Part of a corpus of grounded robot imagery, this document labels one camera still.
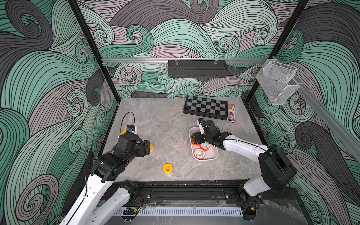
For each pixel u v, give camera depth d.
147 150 0.62
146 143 0.62
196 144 0.91
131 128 0.59
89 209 0.38
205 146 0.90
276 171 0.42
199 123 0.81
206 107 1.10
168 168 0.82
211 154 0.89
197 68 1.01
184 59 0.95
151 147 0.91
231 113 1.10
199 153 0.89
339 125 0.55
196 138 0.79
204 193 0.76
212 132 0.68
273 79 0.80
